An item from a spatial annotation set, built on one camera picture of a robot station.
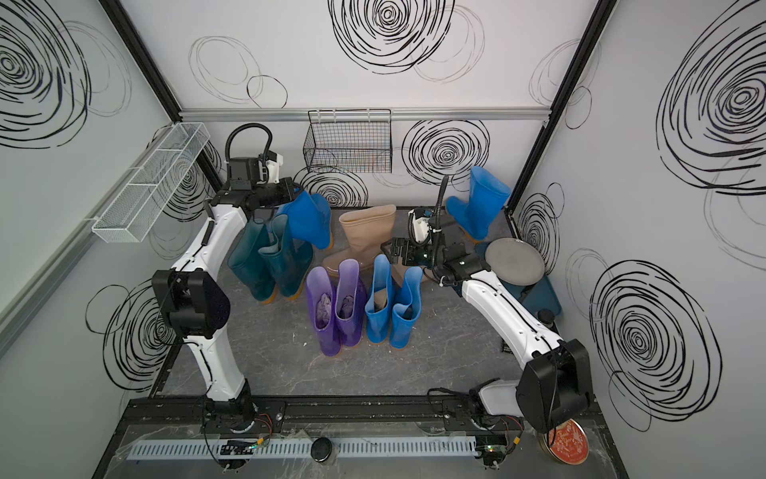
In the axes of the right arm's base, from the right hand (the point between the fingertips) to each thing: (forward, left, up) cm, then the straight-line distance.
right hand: (395, 247), depth 78 cm
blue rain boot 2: (+21, -28, -2) cm, 35 cm away
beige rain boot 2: (-8, -1, +2) cm, 9 cm away
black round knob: (-43, +14, -13) cm, 47 cm away
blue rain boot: (+17, +28, -8) cm, 34 cm away
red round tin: (-39, -40, -21) cm, 60 cm away
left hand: (+19, +28, +4) cm, 34 cm away
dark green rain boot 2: (+1, +30, -8) cm, 31 cm away
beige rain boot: (+8, +8, -3) cm, 12 cm away
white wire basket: (+1, +65, +11) cm, 66 cm away
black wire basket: (+38, +13, +8) cm, 41 cm away
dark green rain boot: (-5, +36, 0) cm, 37 cm away
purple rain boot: (-12, +18, -6) cm, 23 cm away
